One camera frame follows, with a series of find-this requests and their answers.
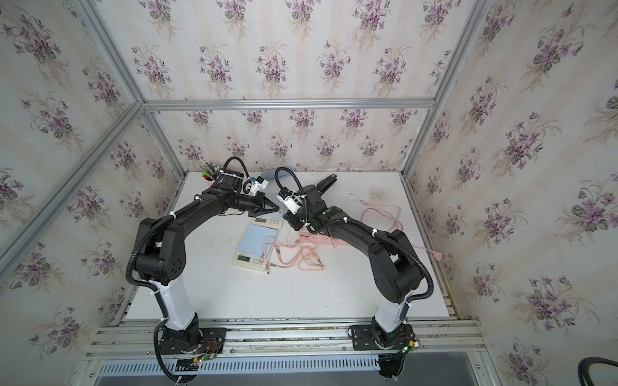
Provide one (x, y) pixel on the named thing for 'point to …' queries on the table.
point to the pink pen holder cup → (208, 183)
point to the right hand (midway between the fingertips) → (291, 212)
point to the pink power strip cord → (397, 221)
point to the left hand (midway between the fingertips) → (279, 209)
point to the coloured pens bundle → (211, 172)
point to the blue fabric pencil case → (269, 174)
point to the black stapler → (324, 185)
